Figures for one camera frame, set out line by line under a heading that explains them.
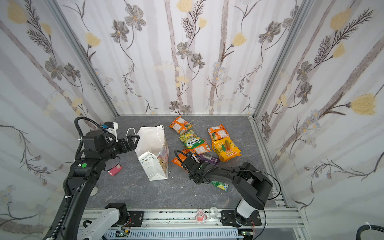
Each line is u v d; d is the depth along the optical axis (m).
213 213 0.77
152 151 0.95
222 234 0.70
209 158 0.93
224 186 0.83
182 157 0.78
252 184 0.48
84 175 0.45
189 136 1.04
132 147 0.63
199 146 0.98
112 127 0.62
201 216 0.73
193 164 0.69
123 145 0.61
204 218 0.72
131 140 0.63
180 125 1.11
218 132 1.05
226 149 0.94
